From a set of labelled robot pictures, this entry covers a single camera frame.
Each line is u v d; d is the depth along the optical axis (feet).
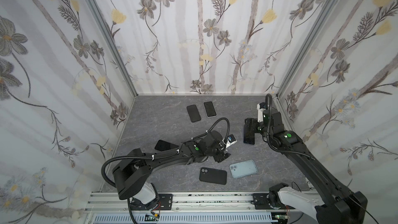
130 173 1.40
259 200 2.41
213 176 2.70
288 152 1.66
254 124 2.28
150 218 2.38
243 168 2.82
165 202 2.40
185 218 2.30
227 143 2.20
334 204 1.30
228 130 2.20
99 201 2.45
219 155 2.27
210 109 3.60
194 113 3.69
